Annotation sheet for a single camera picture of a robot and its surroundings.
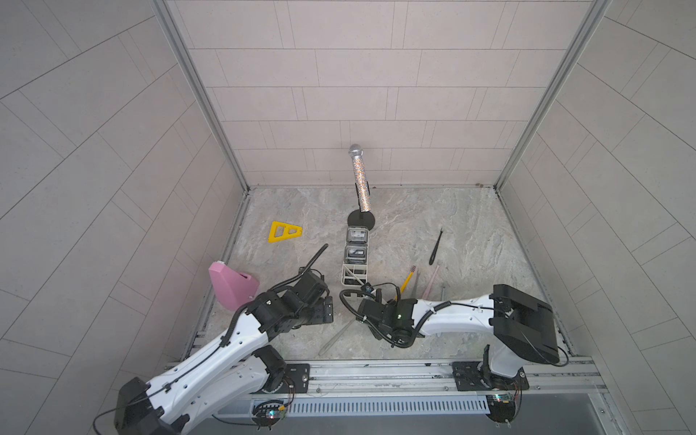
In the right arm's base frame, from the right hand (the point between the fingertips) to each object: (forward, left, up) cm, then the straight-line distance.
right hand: (376, 322), depth 83 cm
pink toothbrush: (+8, -17, +3) cm, 19 cm away
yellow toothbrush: (+10, -10, +2) cm, 14 cm away
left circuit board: (-21, +29, +5) cm, 36 cm away
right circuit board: (-23, -30, 0) cm, 38 cm away
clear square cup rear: (+31, +4, +3) cm, 32 cm away
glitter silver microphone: (+43, +3, +34) cm, 55 cm away
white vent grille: (-20, +22, +3) cm, 30 cm away
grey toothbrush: (-4, +12, +3) cm, 13 cm away
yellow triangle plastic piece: (+34, +34, +5) cm, 49 cm away
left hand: (+1, +15, +10) cm, 18 cm away
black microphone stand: (+36, +3, +7) cm, 37 cm away
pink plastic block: (+6, +40, +16) cm, 44 cm away
